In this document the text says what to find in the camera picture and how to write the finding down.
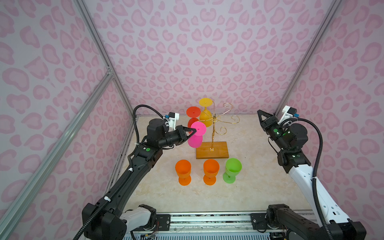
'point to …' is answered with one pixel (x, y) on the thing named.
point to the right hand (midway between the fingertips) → (258, 110)
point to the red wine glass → (193, 112)
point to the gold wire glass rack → (214, 119)
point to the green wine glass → (233, 167)
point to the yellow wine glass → (205, 115)
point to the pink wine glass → (196, 140)
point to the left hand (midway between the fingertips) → (197, 129)
